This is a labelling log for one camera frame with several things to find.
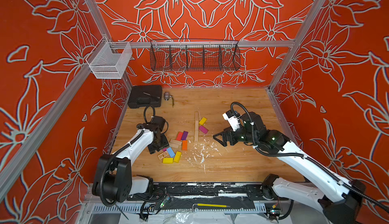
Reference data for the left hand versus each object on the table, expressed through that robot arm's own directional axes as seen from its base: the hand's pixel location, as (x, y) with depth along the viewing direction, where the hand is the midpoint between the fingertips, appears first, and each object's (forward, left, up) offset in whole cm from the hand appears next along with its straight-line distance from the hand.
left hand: (162, 145), depth 86 cm
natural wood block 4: (+4, -7, -3) cm, 9 cm away
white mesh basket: (+41, +39, +29) cm, 64 cm away
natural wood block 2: (+17, -19, -2) cm, 25 cm away
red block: (+9, -9, -3) cm, 13 cm away
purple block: (+9, -12, -3) cm, 15 cm away
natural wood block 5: (+1, -6, -2) cm, 7 cm away
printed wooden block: (-5, -1, -2) cm, 5 cm away
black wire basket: (+51, -15, +28) cm, 61 cm away
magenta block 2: (-5, -4, +8) cm, 10 cm away
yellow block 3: (-7, -4, -3) cm, 9 cm away
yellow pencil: (-26, -29, -4) cm, 39 cm away
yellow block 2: (-5, -9, -2) cm, 11 cm away
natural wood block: (+23, -19, -1) cm, 30 cm away
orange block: (+3, -13, -4) cm, 14 cm away
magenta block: (+14, -24, -3) cm, 28 cm away
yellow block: (+20, -23, -3) cm, 31 cm away
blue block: (-3, -5, -2) cm, 6 cm away
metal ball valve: (+38, +5, 0) cm, 38 cm away
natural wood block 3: (+9, -19, -2) cm, 22 cm away
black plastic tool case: (+33, +18, +6) cm, 38 cm away
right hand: (+1, -30, +19) cm, 36 cm away
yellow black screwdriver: (-31, +13, -4) cm, 34 cm away
